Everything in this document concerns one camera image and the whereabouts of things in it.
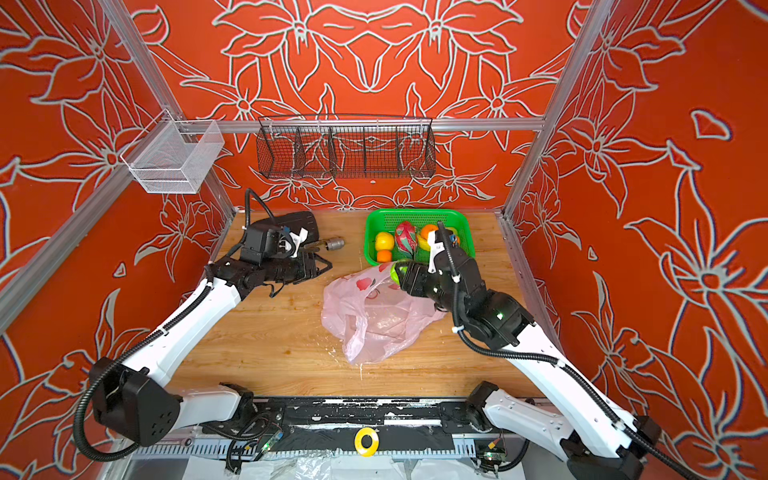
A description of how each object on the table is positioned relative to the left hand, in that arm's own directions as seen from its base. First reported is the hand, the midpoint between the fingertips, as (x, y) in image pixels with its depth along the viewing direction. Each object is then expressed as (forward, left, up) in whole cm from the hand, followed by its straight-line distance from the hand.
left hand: (327, 264), depth 77 cm
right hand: (-5, -20, +9) cm, 22 cm away
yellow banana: (+25, -28, -19) cm, 42 cm away
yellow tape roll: (-37, -12, -21) cm, 45 cm away
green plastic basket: (+33, -14, -16) cm, 40 cm away
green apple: (-7, -18, +8) cm, 21 cm away
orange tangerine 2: (+30, -29, -16) cm, 45 cm away
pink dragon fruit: (+22, -22, -14) cm, 34 cm away
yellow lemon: (+22, -14, -15) cm, 30 cm away
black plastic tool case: (+32, +21, -18) cm, 42 cm away
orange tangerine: (+16, -14, -15) cm, 26 cm away
